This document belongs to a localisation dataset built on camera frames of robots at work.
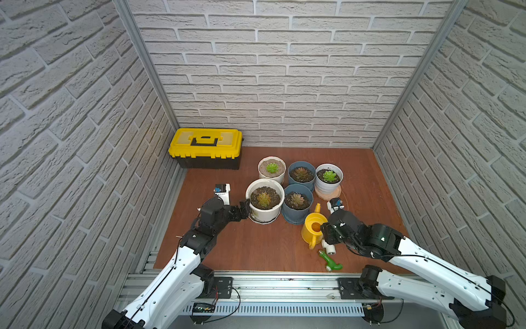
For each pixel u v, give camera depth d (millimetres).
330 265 775
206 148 976
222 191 678
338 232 559
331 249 811
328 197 976
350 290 737
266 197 865
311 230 773
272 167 947
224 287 744
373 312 695
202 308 723
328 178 947
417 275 469
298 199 876
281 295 731
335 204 653
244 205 712
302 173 950
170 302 505
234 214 691
